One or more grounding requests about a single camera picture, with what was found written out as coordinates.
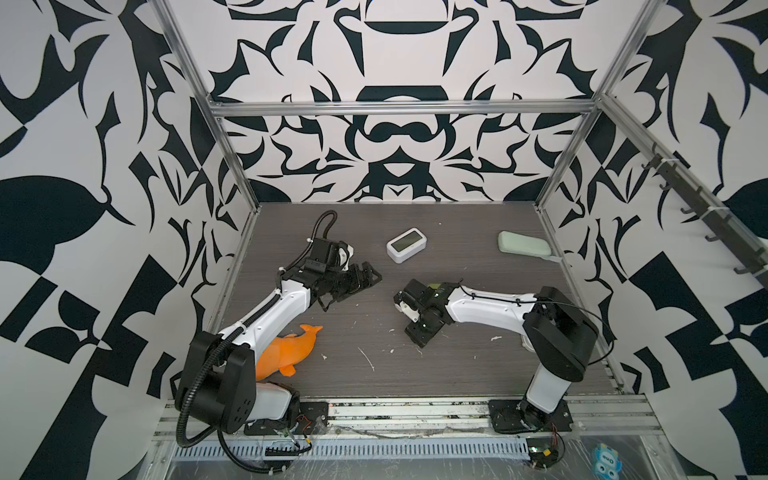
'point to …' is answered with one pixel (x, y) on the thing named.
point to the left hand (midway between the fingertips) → (373, 277)
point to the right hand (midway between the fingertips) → (419, 331)
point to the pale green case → (517, 243)
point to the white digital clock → (406, 245)
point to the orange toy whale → (283, 353)
